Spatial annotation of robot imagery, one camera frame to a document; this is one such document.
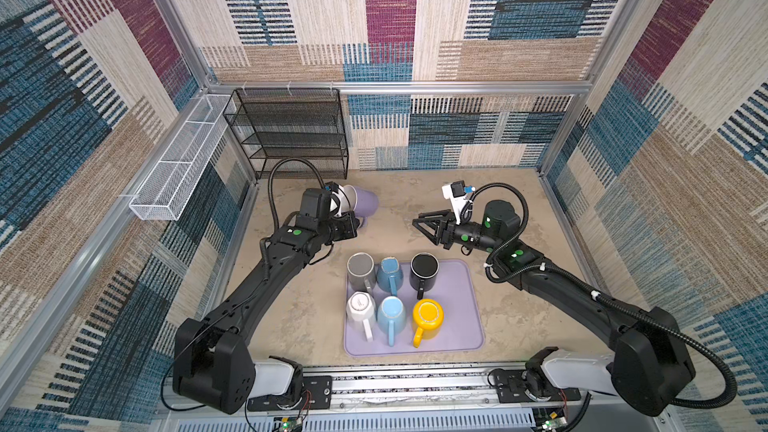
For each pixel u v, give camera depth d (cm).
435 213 74
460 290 90
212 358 40
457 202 66
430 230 70
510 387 73
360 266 83
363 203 79
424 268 87
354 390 75
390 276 84
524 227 59
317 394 73
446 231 65
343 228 73
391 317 75
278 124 107
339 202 66
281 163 66
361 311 76
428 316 76
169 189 70
